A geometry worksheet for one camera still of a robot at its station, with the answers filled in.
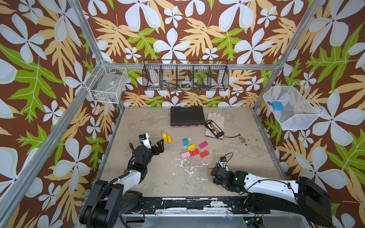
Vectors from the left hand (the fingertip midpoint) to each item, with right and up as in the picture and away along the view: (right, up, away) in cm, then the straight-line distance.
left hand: (156, 138), depth 87 cm
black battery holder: (+41, +5, +17) cm, 45 cm away
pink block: (+18, -11, +6) cm, 23 cm away
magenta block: (+31, -6, +12) cm, 34 cm away
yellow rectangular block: (+22, -7, +9) cm, 25 cm away
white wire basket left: (-30, +35, 0) cm, 46 cm away
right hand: (+37, -23, -2) cm, 43 cm away
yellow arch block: (+3, 0, +15) cm, 15 cm away
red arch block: (+25, -10, +7) cm, 27 cm away
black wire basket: (+19, +43, +11) cm, 48 cm away
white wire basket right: (+82, +18, -6) cm, 84 cm away
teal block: (+19, -4, +12) cm, 23 cm away
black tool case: (+20, +14, +20) cm, 32 cm away
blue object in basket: (+76, +21, 0) cm, 78 cm away
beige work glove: (+46, +12, +24) cm, 53 cm away
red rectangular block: (+31, -11, +7) cm, 34 cm away
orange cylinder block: (+7, -2, +14) cm, 16 cm away
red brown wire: (+58, 0, +17) cm, 60 cm away
